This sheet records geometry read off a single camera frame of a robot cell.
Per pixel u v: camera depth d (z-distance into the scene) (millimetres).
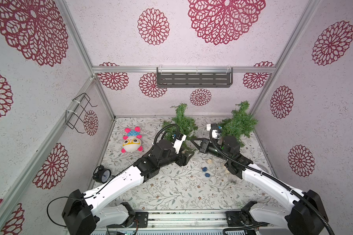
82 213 379
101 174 817
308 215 398
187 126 814
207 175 877
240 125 794
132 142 962
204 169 906
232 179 855
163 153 538
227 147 574
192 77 970
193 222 734
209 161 936
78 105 775
